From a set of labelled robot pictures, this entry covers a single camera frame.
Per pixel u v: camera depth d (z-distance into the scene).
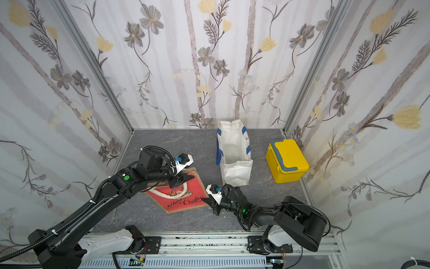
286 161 0.86
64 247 0.39
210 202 0.72
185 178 0.61
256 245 0.73
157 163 0.52
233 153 1.08
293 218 0.49
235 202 0.63
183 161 0.56
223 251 0.73
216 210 0.70
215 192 0.68
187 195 0.76
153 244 0.74
